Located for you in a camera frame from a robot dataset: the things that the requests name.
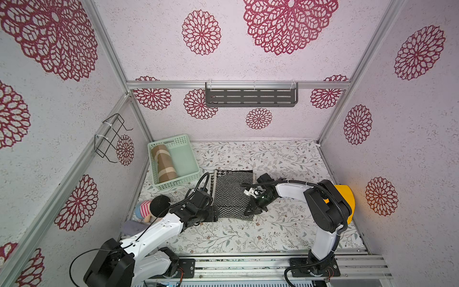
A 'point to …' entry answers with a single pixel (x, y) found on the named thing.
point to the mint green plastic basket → (181, 152)
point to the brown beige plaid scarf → (166, 170)
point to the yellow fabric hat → (348, 194)
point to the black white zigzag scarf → (228, 194)
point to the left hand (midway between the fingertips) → (212, 213)
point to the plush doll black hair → (158, 204)
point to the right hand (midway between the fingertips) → (245, 212)
